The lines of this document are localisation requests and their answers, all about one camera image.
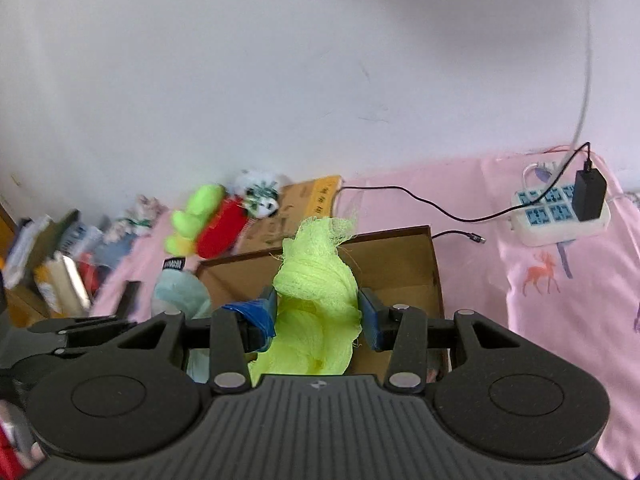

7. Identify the yellow cloth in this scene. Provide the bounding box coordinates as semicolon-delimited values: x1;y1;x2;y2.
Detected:
248;218;361;384

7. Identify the green yellow plush toy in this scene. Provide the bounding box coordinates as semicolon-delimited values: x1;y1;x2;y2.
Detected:
164;184;226;257

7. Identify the red plush cushion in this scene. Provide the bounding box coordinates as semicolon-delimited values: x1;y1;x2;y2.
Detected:
196;196;248;259

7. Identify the yellow brown book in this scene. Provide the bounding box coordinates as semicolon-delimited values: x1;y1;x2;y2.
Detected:
232;176;343;255

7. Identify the panda plush toy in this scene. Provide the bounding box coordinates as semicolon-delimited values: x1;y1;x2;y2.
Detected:
233;170;281;220

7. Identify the white paper bag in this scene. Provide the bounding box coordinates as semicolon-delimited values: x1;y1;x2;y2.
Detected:
34;252;91;318

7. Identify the brown cardboard box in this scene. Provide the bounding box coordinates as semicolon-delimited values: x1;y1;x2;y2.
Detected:
188;226;447;384

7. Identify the light blue plush toy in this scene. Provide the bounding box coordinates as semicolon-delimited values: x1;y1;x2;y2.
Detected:
151;257;212;384

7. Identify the white wall cable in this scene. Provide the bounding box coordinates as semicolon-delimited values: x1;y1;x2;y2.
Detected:
522;0;594;189

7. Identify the white power strip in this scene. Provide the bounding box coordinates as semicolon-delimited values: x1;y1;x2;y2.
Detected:
511;184;611;247

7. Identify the black smartphone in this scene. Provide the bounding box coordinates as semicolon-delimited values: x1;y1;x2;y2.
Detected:
115;281;141;318

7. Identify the black charging cable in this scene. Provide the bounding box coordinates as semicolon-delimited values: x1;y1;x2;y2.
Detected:
333;141;594;245

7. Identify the black power adapter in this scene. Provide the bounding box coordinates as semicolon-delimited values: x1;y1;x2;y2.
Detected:
572;168;608;222

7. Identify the pink bedsheet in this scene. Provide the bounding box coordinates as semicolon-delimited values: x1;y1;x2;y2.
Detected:
89;152;640;478

